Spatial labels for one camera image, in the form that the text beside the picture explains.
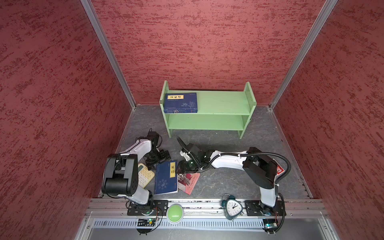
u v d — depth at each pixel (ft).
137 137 2.20
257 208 2.39
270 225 2.30
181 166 2.47
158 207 2.45
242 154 1.74
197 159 2.24
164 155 2.70
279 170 2.80
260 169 1.60
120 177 1.45
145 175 2.73
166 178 2.72
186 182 2.70
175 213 2.33
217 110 2.61
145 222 2.36
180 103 2.65
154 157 2.48
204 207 2.48
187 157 2.32
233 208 2.33
